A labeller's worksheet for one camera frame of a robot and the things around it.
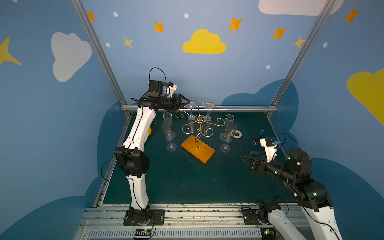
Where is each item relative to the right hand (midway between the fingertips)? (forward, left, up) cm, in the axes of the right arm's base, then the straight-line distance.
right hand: (248, 153), depth 64 cm
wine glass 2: (+20, +41, -29) cm, 54 cm away
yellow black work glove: (+33, +57, -27) cm, 71 cm away
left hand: (+28, +30, +4) cm, 41 cm away
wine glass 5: (+27, +26, +4) cm, 38 cm away
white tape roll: (+33, -8, -30) cm, 45 cm away
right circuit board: (-26, -14, -34) cm, 45 cm away
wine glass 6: (+28, +18, +3) cm, 33 cm away
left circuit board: (-29, +48, -33) cm, 65 cm away
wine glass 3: (+31, +3, -11) cm, 33 cm away
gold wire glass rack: (+16, +21, +1) cm, 27 cm away
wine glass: (+29, +42, -11) cm, 53 cm away
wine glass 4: (+21, +3, -30) cm, 37 cm away
